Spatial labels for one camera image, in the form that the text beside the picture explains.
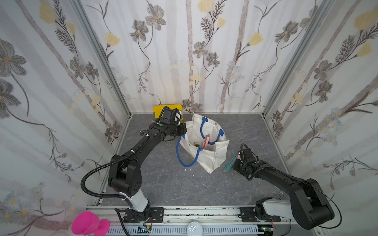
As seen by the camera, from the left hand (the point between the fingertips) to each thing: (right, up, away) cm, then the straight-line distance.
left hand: (189, 128), depth 85 cm
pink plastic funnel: (-41, -39, -25) cm, 62 cm away
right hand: (+29, -23, +6) cm, 37 cm away
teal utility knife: (+26, -23, +7) cm, 36 cm away
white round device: (+3, -46, -19) cm, 50 cm away
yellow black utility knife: (+5, -12, +16) cm, 20 cm away
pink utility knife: (+11, -9, +10) cm, 17 cm away
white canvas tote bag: (+16, -13, -4) cm, 20 cm away
